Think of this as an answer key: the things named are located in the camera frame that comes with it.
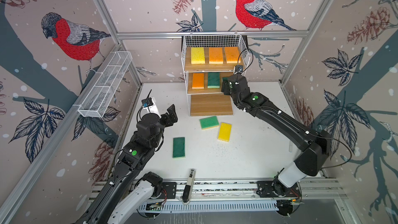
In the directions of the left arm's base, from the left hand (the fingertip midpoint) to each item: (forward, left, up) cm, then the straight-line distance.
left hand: (166, 107), depth 67 cm
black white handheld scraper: (-27, -9, -27) cm, 39 cm away
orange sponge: (+24, -14, -7) cm, 28 cm away
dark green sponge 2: (-6, -3, -30) cm, 31 cm away
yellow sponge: (+4, -30, -32) cm, 44 cm away
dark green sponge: (+24, -23, -6) cm, 33 cm away
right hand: (+15, -29, -1) cm, 33 cm away
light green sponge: (+10, -20, -32) cm, 39 cm away
